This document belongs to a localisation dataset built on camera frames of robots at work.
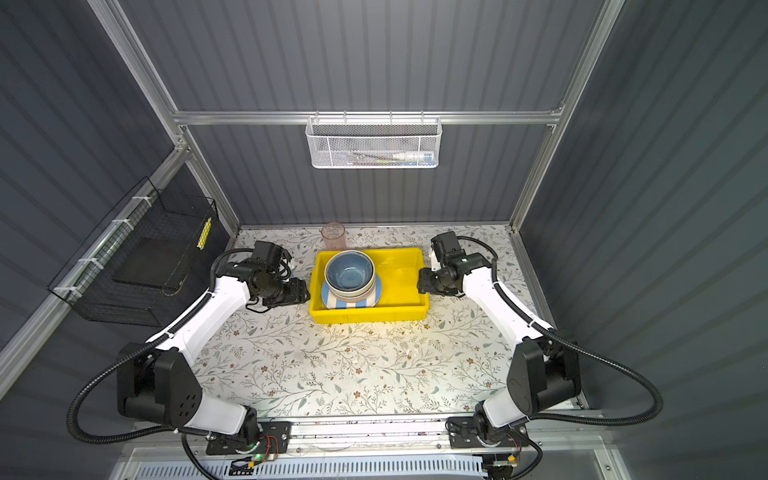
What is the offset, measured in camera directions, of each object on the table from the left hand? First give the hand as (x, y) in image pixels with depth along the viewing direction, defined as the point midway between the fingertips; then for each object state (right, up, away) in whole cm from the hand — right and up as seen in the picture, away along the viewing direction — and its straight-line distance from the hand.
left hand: (299, 296), depth 85 cm
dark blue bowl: (+14, +7, +9) cm, 18 cm away
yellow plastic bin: (+30, -3, +14) cm, 33 cm away
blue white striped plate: (+20, -3, +8) cm, 22 cm away
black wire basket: (-35, +11, -10) cm, 38 cm away
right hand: (+38, +3, 0) cm, 38 cm away
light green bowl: (+15, 0, +3) cm, 15 cm away
